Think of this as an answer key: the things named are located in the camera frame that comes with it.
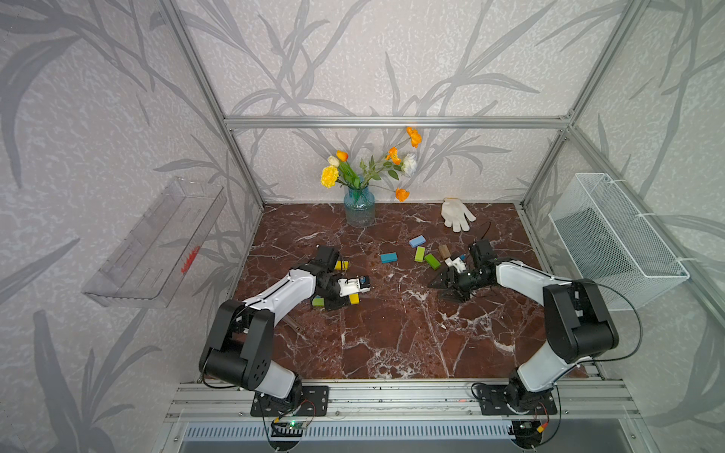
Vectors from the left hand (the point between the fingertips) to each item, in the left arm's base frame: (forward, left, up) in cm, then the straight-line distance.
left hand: (346, 294), depth 89 cm
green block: (+15, -30, -3) cm, 33 cm away
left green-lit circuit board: (-35, +13, -7) cm, 38 cm away
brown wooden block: (+19, -35, -3) cm, 40 cm away
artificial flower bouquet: (+32, +3, +24) cm, 40 cm away
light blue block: (+25, -26, -4) cm, 36 cm away
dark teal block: (+16, -14, -3) cm, 22 cm away
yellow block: (+14, +2, -4) cm, 15 cm away
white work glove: (+38, -42, -3) cm, 57 cm away
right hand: (0, -28, +3) cm, 28 cm away
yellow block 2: (-2, -3, 0) cm, 3 cm away
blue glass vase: (+32, -3, +7) cm, 33 cm away
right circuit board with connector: (-36, -48, -3) cm, 60 cm away
